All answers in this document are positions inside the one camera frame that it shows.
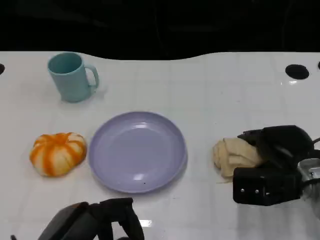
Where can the beige towel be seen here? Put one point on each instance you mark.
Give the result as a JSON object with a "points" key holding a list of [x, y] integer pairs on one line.
{"points": [[232, 155]]}

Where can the lilac plate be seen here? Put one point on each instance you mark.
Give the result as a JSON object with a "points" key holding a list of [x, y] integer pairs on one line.
{"points": [[137, 152]]}

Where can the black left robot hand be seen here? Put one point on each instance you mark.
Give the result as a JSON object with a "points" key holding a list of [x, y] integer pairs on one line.
{"points": [[75, 222]]}

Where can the orange and white bread roll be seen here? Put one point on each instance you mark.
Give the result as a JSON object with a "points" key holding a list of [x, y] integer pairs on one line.
{"points": [[58, 155]]}

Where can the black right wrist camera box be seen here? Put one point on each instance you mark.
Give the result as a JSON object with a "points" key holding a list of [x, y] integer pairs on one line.
{"points": [[262, 185]]}

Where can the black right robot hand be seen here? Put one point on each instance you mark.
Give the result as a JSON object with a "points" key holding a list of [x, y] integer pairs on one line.
{"points": [[282, 142]]}

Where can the pale green mug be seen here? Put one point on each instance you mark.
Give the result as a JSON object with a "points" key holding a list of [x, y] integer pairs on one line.
{"points": [[72, 83]]}

